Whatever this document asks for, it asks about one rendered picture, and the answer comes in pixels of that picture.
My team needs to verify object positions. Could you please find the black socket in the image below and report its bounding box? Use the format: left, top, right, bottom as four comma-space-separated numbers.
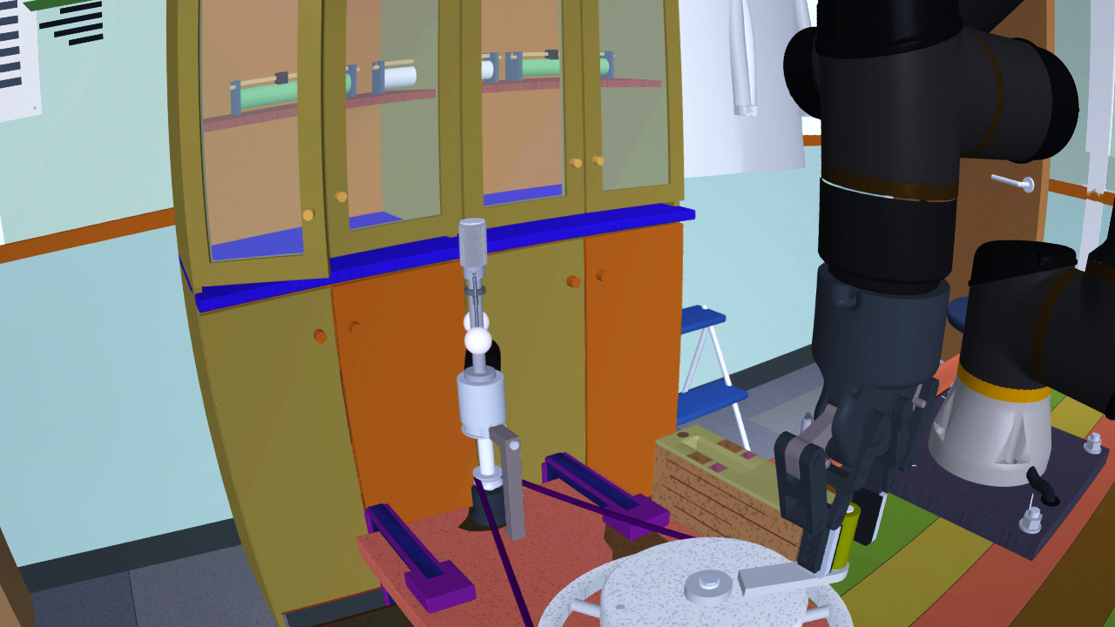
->
469, 479, 515, 531

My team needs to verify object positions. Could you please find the blue round stool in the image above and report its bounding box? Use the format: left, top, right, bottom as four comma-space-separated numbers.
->
944, 296, 971, 360

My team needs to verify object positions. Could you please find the purple rail bracket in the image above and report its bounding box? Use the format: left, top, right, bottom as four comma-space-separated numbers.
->
363, 502, 478, 614
541, 451, 672, 542

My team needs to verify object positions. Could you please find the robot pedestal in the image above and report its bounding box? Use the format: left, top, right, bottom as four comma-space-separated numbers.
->
884, 364, 1114, 560

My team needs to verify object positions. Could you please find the grey crank with yellow handle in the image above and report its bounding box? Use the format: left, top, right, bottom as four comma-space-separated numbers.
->
739, 501, 865, 598

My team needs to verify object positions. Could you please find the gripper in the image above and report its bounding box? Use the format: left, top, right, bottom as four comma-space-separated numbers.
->
774, 266, 952, 576

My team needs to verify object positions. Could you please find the blue step ladder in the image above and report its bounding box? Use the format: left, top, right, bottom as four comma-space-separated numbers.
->
676, 304, 753, 450

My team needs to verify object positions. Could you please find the brown door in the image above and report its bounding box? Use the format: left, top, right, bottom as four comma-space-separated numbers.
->
939, 0, 1057, 367

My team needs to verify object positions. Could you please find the red base plate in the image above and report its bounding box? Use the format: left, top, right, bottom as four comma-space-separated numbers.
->
355, 475, 699, 627

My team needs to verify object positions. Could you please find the grey upright bracket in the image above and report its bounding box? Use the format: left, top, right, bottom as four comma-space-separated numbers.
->
488, 424, 528, 543

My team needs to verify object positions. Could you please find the olive and orange glass cabinet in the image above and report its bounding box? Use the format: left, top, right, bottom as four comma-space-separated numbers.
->
166, 0, 698, 627

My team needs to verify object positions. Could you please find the silver fly-ball governor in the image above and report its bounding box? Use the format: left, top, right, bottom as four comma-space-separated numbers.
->
456, 218, 509, 485

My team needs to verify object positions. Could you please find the brown furniture edge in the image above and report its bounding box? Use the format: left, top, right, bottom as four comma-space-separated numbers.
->
0, 521, 37, 627

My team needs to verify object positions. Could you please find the dark purple drive belt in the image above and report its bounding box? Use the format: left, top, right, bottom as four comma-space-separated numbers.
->
476, 481, 699, 627

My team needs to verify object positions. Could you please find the white lab coat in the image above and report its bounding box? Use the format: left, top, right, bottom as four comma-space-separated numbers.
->
678, 0, 808, 180
1078, 0, 1115, 266

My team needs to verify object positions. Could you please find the green striped wall poster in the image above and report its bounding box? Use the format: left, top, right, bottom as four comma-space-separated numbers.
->
24, 0, 105, 47

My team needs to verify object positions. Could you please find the white striped wall poster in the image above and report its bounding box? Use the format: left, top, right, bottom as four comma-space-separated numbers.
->
0, 0, 44, 124

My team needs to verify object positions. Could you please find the olive wooden rack block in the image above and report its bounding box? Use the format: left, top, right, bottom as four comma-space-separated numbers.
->
652, 424, 839, 563

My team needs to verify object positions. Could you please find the white speckled flywheel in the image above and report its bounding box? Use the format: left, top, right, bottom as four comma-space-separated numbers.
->
536, 536, 855, 627

